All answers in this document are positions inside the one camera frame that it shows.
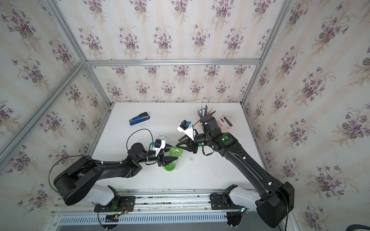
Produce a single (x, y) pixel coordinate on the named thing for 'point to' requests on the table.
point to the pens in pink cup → (204, 112)
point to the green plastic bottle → (174, 151)
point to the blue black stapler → (141, 117)
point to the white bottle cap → (191, 159)
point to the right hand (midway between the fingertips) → (181, 143)
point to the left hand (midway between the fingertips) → (177, 155)
